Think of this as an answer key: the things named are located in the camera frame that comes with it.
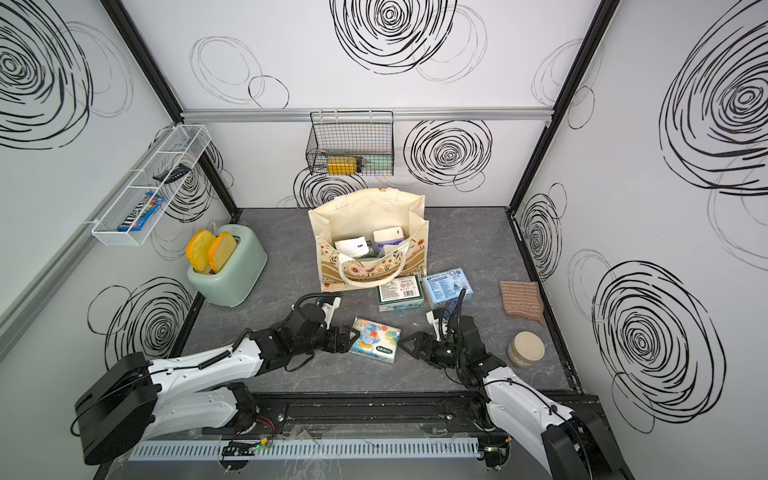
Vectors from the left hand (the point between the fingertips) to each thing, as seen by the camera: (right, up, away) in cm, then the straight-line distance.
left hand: (350, 334), depth 82 cm
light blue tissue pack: (+1, +24, 0) cm, 24 cm away
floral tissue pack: (+7, -1, -1) cm, 7 cm away
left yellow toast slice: (-42, +24, -1) cm, 48 cm away
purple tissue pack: (+10, +27, +14) cm, 32 cm away
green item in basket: (+7, +48, +6) cm, 49 cm away
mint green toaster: (-33, +16, +3) cm, 37 cm away
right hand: (+16, -4, -1) cm, 16 cm away
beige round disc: (+48, -3, -2) cm, 48 cm away
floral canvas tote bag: (+4, +27, +14) cm, 31 cm away
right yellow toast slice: (-36, +23, 0) cm, 43 cm away
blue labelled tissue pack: (+27, +11, +9) cm, 31 cm away
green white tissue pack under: (+14, +10, +8) cm, 19 cm away
